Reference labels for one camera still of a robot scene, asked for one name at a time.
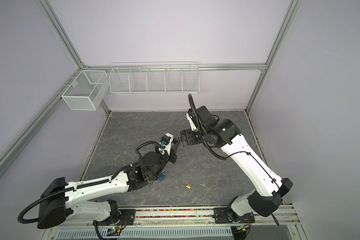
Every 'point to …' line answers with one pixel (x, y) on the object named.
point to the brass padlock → (188, 185)
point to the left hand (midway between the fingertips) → (177, 142)
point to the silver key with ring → (205, 185)
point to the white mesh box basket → (87, 90)
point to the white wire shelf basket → (154, 78)
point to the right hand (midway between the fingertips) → (189, 137)
